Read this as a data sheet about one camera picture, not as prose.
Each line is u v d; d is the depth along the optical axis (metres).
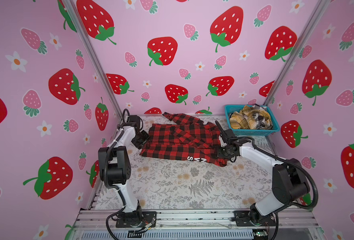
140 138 0.82
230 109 1.15
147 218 0.74
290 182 0.45
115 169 0.51
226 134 0.72
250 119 1.05
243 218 0.73
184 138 1.06
